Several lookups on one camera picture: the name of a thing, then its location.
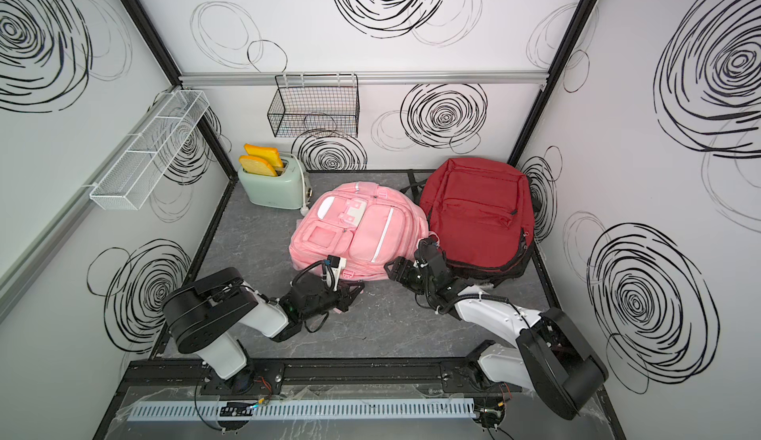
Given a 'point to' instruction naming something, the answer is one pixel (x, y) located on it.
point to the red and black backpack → (489, 248)
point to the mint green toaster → (289, 189)
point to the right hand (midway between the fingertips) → (389, 273)
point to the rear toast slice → (267, 154)
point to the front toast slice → (257, 165)
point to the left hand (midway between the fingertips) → (364, 288)
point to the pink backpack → (366, 225)
